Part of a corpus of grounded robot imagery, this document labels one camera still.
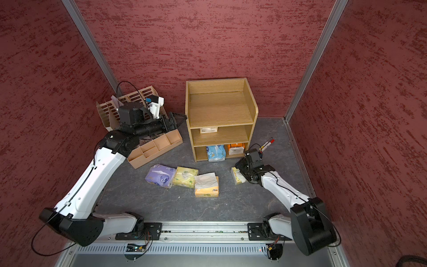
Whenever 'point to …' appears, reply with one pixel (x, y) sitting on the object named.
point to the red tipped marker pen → (271, 142)
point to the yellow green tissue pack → (185, 177)
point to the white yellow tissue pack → (238, 177)
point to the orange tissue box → (236, 148)
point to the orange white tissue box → (206, 185)
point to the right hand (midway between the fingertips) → (237, 169)
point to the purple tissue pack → (161, 175)
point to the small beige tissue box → (204, 130)
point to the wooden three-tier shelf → (219, 112)
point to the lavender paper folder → (114, 115)
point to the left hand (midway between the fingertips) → (180, 123)
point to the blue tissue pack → (216, 153)
